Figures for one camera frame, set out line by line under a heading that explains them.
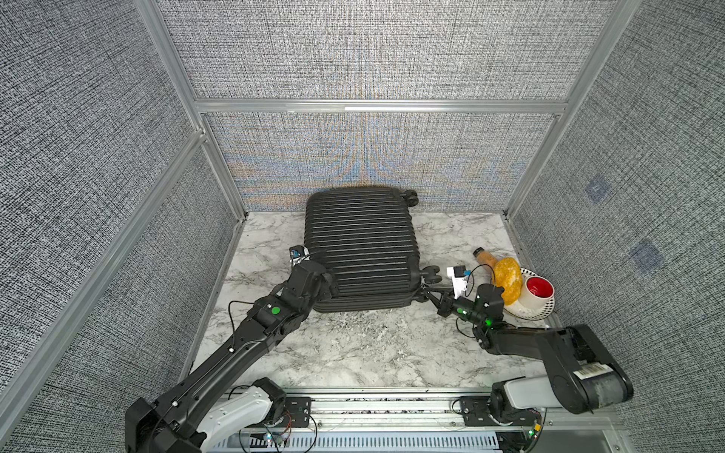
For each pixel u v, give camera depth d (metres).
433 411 0.75
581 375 0.44
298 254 0.65
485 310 0.69
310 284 0.56
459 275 0.77
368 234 0.84
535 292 0.93
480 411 0.73
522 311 0.90
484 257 1.03
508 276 0.91
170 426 0.38
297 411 0.73
